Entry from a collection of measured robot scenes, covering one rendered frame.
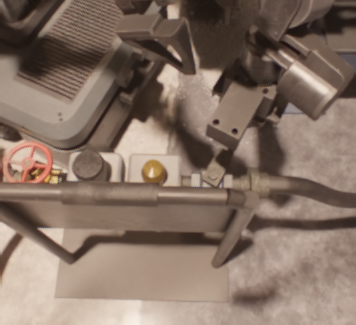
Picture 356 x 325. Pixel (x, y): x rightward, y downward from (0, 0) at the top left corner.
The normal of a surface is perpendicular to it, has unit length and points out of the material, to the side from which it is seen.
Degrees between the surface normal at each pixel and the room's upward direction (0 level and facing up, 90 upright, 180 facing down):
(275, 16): 60
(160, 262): 0
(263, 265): 0
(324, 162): 0
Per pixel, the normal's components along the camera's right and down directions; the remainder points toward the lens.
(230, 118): 0.00, -0.41
